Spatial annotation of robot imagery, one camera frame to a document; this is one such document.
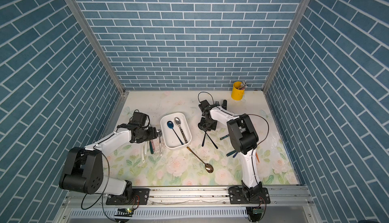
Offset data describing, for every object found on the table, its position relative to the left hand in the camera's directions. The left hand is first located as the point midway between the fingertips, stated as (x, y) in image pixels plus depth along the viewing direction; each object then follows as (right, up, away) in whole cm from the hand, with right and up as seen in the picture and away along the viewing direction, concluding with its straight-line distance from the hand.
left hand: (156, 135), depth 91 cm
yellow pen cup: (+53, +27, +21) cm, 63 cm away
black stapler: (+44, +19, +18) cm, 51 cm away
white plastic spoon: (-7, -10, -4) cm, 13 cm away
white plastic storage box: (+8, -3, +2) cm, 9 cm away
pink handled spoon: (-2, -6, +1) cm, 6 cm away
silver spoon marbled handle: (+11, +7, +9) cm, 16 cm away
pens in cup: (+56, +32, +11) cm, 65 cm away
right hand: (+30, +2, +8) cm, 31 cm away
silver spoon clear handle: (+1, +1, +2) cm, 3 cm away
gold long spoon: (+31, -17, -8) cm, 36 cm away
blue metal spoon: (+6, +5, +8) cm, 12 cm away
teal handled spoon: (+40, -3, +3) cm, 40 cm away
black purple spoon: (+33, -3, +3) cm, 33 cm away
